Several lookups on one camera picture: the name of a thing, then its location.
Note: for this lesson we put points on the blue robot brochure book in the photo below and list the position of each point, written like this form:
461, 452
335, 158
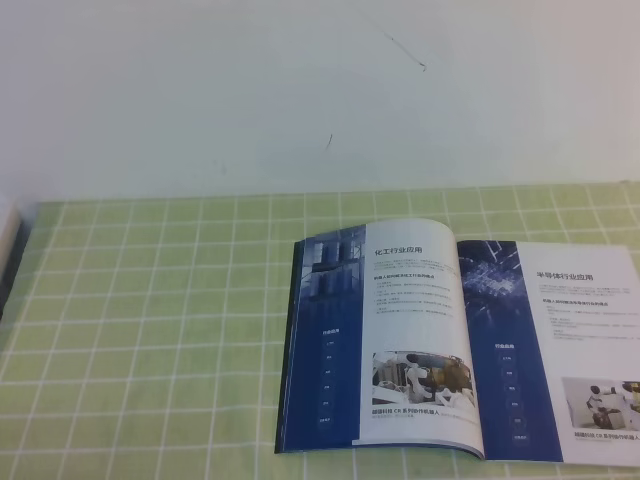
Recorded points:
398, 334

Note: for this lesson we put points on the green checkered tablecloth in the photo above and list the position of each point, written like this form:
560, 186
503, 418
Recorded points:
143, 339

